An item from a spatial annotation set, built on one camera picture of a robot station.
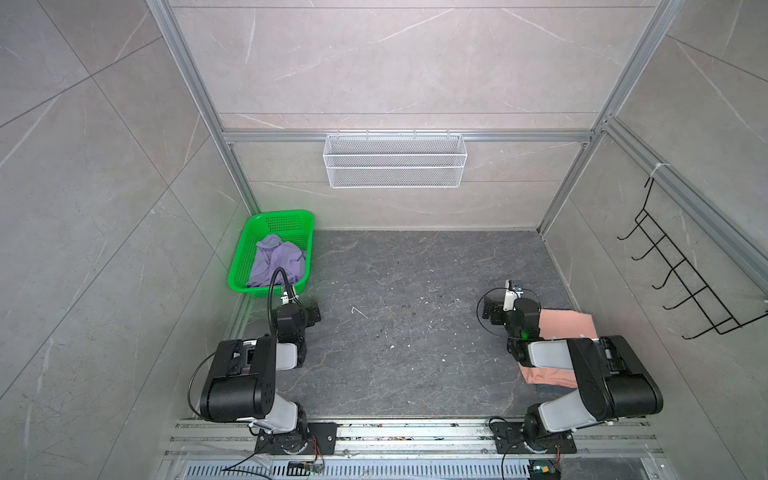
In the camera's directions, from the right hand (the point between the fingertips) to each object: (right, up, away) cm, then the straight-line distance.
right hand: (500, 294), depth 95 cm
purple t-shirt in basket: (-80, +13, +13) cm, 82 cm away
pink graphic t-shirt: (+16, -9, -4) cm, 19 cm away
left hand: (-66, 0, -2) cm, 66 cm away
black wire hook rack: (+31, +2, -34) cm, 46 cm away
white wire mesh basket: (-35, +46, +6) cm, 58 cm away
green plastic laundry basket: (-75, +25, +24) cm, 82 cm away
